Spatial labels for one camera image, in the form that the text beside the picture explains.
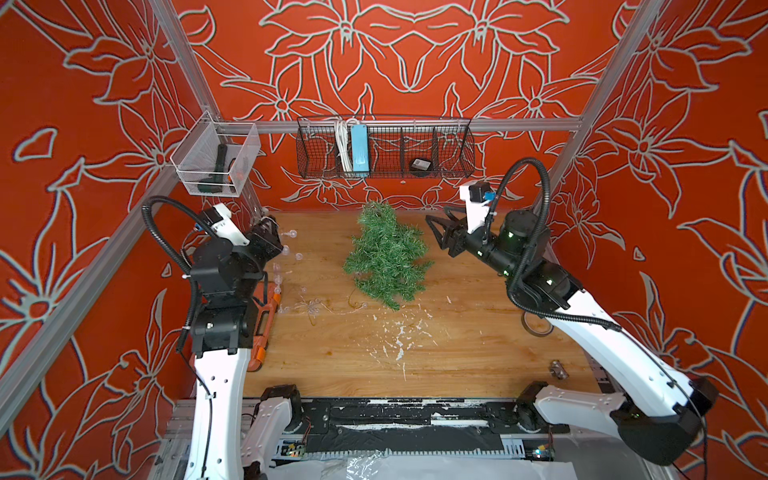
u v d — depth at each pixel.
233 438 0.40
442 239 0.57
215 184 0.78
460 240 0.55
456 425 0.73
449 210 0.63
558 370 0.78
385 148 0.98
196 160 0.78
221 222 0.51
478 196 0.50
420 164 0.96
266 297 0.56
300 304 0.88
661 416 0.38
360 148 0.90
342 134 0.88
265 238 0.53
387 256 0.71
